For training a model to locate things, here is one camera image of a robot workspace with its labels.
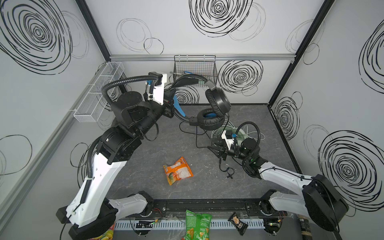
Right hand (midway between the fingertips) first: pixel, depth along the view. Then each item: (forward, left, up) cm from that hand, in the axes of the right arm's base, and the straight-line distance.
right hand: (208, 144), depth 73 cm
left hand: (+3, +14, +32) cm, 35 cm away
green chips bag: (-31, +5, -18) cm, 36 cm away
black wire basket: (+51, +2, +13) cm, 53 cm away
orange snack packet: (-6, +15, -18) cm, 24 cm away
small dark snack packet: (-31, -15, -21) cm, 40 cm away
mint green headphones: (+16, -22, -13) cm, 30 cm away
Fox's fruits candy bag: (-35, +44, -18) cm, 59 cm away
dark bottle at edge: (-31, -44, -19) cm, 57 cm away
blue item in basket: (+43, +11, +12) cm, 46 cm away
